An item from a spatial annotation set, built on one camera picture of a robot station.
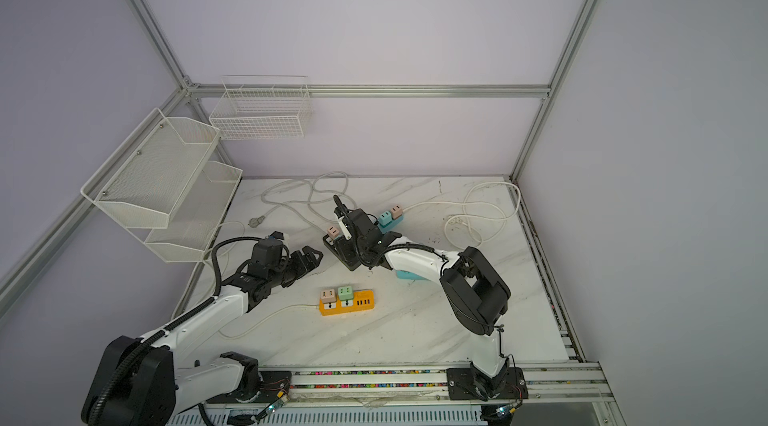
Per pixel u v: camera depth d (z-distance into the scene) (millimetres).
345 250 785
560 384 764
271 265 678
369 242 686
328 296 819
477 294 484
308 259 784
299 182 1202
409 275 597
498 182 1218
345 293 822
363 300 856
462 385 751
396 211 1014
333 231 956
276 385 734
